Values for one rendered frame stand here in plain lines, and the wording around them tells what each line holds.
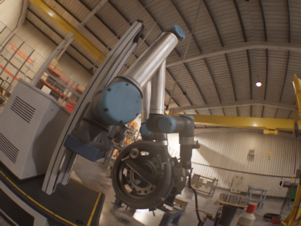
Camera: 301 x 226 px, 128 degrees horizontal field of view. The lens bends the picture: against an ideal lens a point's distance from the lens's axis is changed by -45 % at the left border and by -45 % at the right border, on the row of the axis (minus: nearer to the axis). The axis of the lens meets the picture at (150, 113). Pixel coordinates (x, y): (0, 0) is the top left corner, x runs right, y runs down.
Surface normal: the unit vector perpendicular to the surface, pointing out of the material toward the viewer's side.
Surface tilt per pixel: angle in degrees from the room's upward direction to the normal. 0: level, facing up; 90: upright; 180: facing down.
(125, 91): 95
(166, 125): 114
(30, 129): 90
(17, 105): 90
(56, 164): 90
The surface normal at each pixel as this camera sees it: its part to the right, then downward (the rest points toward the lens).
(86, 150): 0.24, -0.27
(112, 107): 0.54, -0.01
